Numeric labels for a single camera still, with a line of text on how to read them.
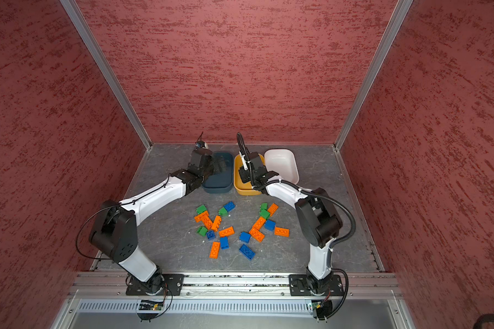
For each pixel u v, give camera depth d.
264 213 0.92
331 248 0.53
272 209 0.94
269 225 0.89
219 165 0.81
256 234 0.86
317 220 0.50
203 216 0.90
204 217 0.90
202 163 0.67
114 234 0.45
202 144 0.80
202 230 0.85
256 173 0.72
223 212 0.92
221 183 0.99
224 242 0.85
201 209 0.92
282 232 0.87
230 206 0.94
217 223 0.88
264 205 0.94
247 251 0.82
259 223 0.90
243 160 0.84
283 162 1.11
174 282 0.74
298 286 0.74
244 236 0.86
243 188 0.96
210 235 0.86
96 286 0.76
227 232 0.87
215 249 0.82
